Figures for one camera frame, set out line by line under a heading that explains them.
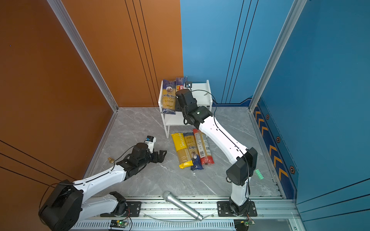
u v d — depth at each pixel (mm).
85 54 866
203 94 811
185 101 537
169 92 792
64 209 406
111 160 891
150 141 756
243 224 699
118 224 709
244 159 438
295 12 711
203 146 940
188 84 630
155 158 758
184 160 871
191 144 948
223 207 731
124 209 696
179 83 828
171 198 745
